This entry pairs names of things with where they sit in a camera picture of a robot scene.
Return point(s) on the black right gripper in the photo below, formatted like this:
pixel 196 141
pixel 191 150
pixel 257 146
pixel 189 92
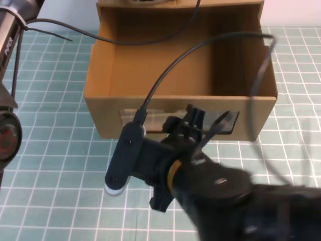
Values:
pixel 165 165

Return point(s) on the brown cardboard drawer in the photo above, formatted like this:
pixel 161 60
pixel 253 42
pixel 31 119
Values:
pixel 215 78

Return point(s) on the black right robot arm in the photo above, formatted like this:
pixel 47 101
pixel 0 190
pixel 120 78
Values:
pixel 222 202

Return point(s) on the cyan checkered tablecloth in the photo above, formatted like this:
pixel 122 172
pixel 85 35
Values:
pixel 53 188

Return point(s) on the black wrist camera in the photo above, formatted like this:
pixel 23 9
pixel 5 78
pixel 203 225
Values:
pixel 124 158

